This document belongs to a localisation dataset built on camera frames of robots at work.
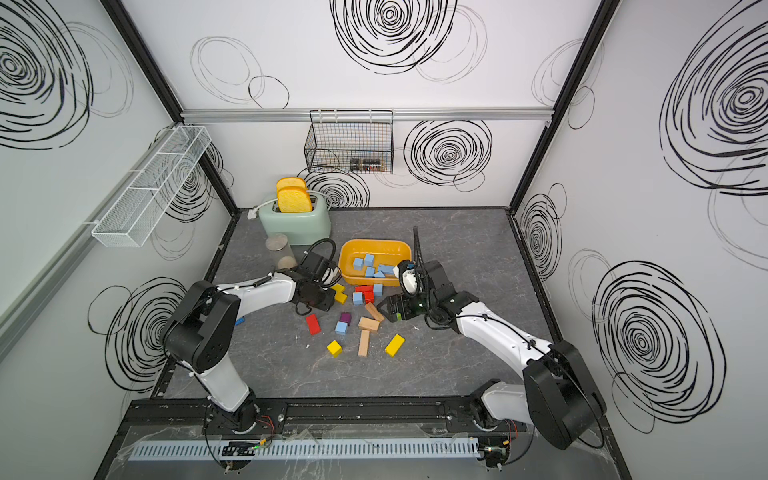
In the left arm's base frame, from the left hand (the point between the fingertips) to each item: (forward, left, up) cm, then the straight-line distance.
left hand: (328, 300), depth 95 cm
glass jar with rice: (+10, +15, +14) cm, 23 cm away
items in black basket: (+27, -14, +34) cm, 45 cm away
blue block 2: (0, -9, +2) cm, 10 cm away
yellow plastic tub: (+19, -18, +2) cm, 26 cm away
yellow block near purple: (+3, -3, +3) cm, 5 cm away
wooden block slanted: (-6, -16, +2) cm, 18 cm away
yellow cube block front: (-16, -5, +2) cm, 17 cm away
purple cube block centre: (-6, -6, 0) cm, 8 cm away
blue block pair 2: (+14, -12, +3) cm, 19 cm away
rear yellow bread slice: (+31, +15, +22) cm, 41 cm away
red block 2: (-8, +3, +1) cm, 9 cm away
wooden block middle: (-9, -14, +3) cm, 17 cm away
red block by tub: (+1, -13, +2) cm, 13 cm away
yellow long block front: (-14, -21, +1) cm, 26 cm away
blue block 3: (+10, -13, +2) cm, 16 cm away
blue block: (-10, -6, +2) cm, 12 cm away
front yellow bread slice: (+25, +12, +20) cm, 35 cm away
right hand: (-7, -20, +12) cm, 24 cm away
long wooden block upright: (-16, -12, +1) cm, 20 cm away
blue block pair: (+14, -8, +2) cm, 16 cm away
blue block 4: (+8, -16, +3) cm, 18 cm away
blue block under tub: (+4, -16, +3) cm, 17 cm away
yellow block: (0, -4, +2) cm, 5 cm away
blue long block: (+12, -19, +2) cm, 22 cm away
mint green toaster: (+23, +13, +8) cm, 28 cm away
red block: (+3, -11, +3) cm, 12 cm away
